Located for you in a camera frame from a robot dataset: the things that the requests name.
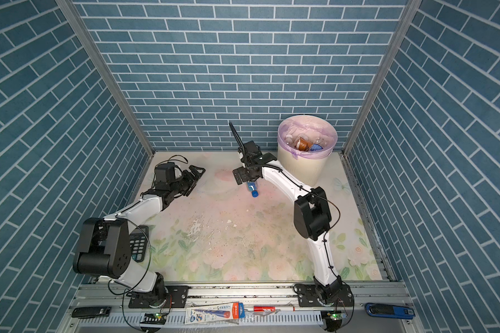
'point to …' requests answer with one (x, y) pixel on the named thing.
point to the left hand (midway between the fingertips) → (202, 174)
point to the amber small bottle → (303, 145)
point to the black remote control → (91, 311)
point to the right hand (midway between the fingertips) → (244, 170)
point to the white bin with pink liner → (310, 167)
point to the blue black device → (392, 311)
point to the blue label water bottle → (316, 147)
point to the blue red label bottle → (251, 186)
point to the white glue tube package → (217, 313)
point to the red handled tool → (272, 309)
